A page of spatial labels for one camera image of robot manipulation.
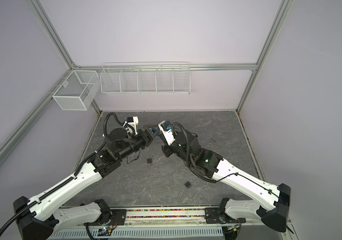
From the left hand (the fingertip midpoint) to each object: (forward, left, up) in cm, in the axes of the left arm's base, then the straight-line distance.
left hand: (160, 132), depth 65 cm
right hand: (-1, 0, -1) cm, 2 cm away
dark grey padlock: (-12, -13, -35) cm, 39 cm away
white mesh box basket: (+45, +56, -10) cm, 72 cm away
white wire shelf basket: (+49, +10, -5) cm, 51 cm away
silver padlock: (+4, +10, -35) cm, 36 cm away
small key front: (-17, -8, -34) cm, 39 cm away
